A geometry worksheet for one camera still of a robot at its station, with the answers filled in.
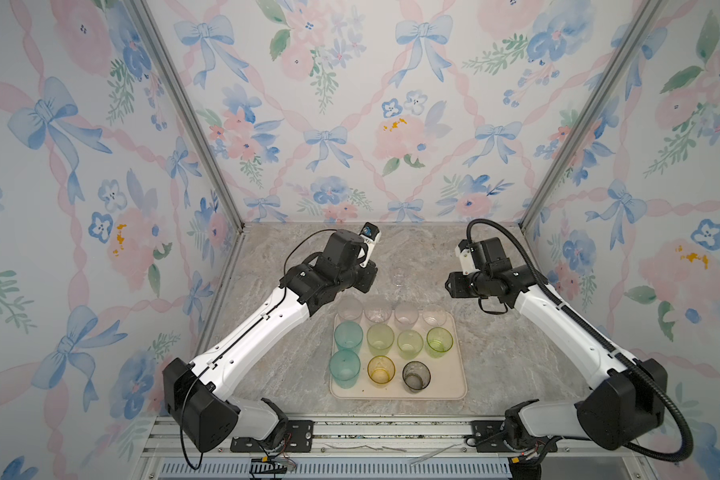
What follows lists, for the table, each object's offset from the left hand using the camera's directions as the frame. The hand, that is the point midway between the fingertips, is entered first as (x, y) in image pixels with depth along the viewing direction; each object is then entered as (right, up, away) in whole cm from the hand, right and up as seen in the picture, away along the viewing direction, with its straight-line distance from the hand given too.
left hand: (373, 261), depth 74 cm
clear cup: (-7, -15, +19) cm, 25 cm away
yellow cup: (+3, -31, +10) cm, 33 cm away
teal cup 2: (-8, -30, +9) cm, 32 cm away
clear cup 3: (+2, -16, +21) cm, 27 cm away
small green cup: (+11, -25, +14) cm, 30 cm away
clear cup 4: (+20, -18, +19) cm, 33 cm away
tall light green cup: (+3, -24, +16) cm, 29 cm away
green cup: (+20, -23, +14) cm, 34 cm away
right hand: (+22, -6, +9) cm, 25 cm away
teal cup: (-7, -21, +11) cm, 25 cm away
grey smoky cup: (+12, -32, +9) cm, 36 cm away
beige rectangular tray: (+21, -32, +8) cm, 39 cm away
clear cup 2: (+11, -17, +20) cm, 28 cm away
